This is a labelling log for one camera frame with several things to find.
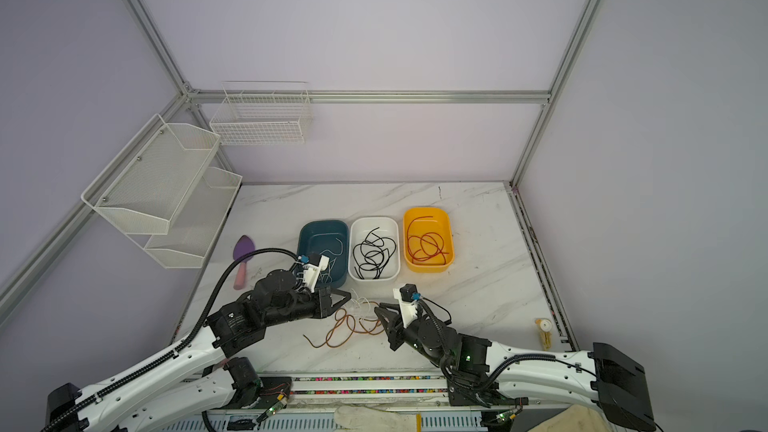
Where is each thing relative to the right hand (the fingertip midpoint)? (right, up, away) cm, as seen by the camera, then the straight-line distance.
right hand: (375, 311), depth 71 cm
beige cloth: (+48, -25, -1) cm, 55 cm away
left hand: (-6, +3, -2) cm, 7 cm away
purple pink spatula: (-47, +12, +30) cm, 57 cm away
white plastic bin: (-7, +19, +31) cm, 37 cm away
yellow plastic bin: (+22, +20, +35) cm, 46 cm away
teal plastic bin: (-19, +15, +29) cm, 38 cm away
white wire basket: (-38, +56, +24) cm, 72 cm away
